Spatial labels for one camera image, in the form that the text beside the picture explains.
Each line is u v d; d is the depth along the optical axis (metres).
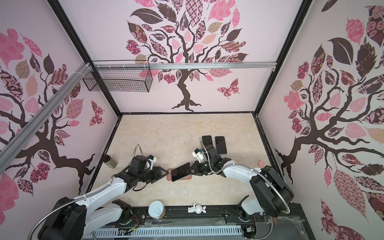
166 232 0.70
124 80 1.22
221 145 1.00
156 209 0.71
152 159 0.81
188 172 0.79
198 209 0.74
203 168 0.73
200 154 0.80
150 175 0.74
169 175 0.85
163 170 0.81
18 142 0.52
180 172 0.88
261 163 0.91
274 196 0.43
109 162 0.85
